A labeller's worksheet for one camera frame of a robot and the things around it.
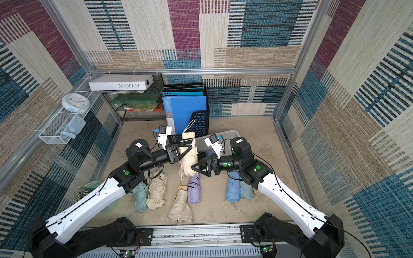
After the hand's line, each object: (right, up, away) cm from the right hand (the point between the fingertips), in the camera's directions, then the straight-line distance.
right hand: (196, 164), depth 64 cm
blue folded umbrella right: (+18, -16, +21) cm, 32 cm away
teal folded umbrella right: (+25, -17, +20) cm, 36 cm away
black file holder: (-2, +19, +49) cm, 52 cm away
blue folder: (-12, +26, +29) cm, 41 cm away
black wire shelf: (-33, +30, +38) cm, 59 cm away
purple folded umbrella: (-2, -17, +20) cm, 26 cm away
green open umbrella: (-51, -13, +11) cm, 53 cm away
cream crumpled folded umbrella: (-21, -13, +21) cm, 32 cm away
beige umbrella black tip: (-2, +2, 0) cm, 3 cm away
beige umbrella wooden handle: (-8, -25, +12) cm, 29 cm away
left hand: (-3, +7, +1) cm, 7 cm away
